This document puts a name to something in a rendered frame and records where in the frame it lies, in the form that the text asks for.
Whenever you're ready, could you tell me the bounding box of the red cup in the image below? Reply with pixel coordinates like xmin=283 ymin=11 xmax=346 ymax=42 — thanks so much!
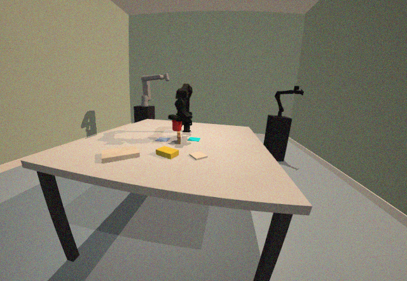
xmin=172 ymin=120 xmax=182 ymax=132

